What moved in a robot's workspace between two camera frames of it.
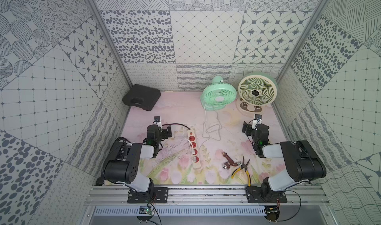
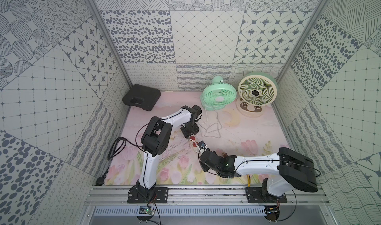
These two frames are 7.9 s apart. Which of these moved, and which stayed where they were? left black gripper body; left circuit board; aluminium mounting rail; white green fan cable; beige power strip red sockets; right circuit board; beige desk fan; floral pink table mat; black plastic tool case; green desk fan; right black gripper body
Moved: beige power strip red sockets; white green fan cable; left black gripper body; right black gripper body
Stayed: right circuit board; aluminium mounting rail; beige desk fan; left circuit board; floral pink table mat; green desk fan; black plastic tool case
